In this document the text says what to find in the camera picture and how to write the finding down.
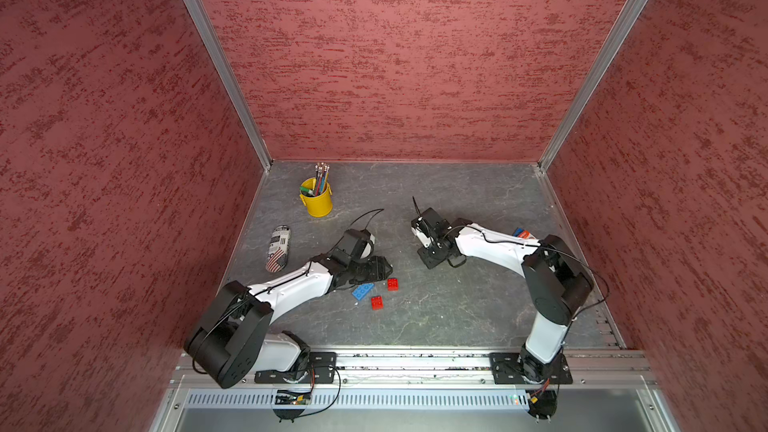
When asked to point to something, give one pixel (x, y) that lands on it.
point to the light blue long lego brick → (362, 290)
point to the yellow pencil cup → (320, 205)
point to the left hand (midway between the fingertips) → (383, 277)
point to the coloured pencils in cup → (322, 176)
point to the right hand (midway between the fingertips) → (432, 260)
